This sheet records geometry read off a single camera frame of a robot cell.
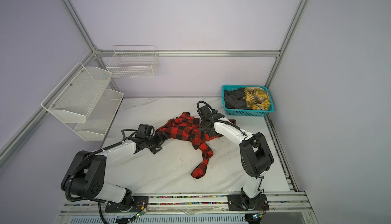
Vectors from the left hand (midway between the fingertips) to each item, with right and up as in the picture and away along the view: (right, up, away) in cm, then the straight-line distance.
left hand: (166, 141), depth 90 cm
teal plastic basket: (+52, +18, +14) cm, 57 cm away
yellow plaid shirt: (+60, +28, +14) cm, 68 cm away
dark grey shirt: (+46, +28, +19) cm, 57 cm away
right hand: (+22, +8, +1) cm, 24 cm away
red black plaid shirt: (+10, +8, +7) cm, 14 cm away
